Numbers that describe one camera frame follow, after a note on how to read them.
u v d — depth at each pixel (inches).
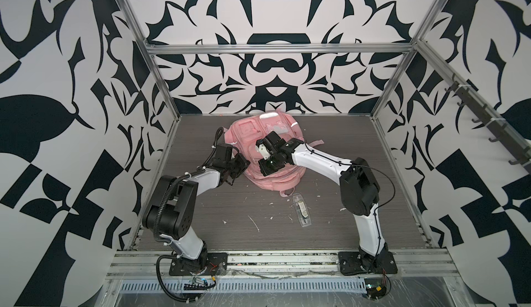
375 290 27.6
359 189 20.7
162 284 27.0
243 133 40.0
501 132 21.6
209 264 29.0
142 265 29.9
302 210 33.5
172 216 18.0
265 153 32.4
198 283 28.5
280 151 27.0
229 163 31.3
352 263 29.6
